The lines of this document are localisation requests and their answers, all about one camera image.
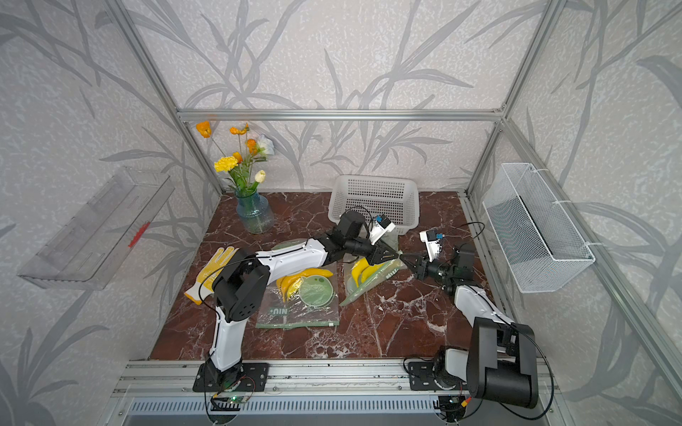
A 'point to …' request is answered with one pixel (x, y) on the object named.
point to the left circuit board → (227, 404)
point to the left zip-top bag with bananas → (301, 298)
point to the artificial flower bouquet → (240, 165)
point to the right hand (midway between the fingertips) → (402, 257)
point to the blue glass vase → (255, 213)
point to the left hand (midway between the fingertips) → (395, 256)
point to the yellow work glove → (204, 285)
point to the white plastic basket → (395, 197)
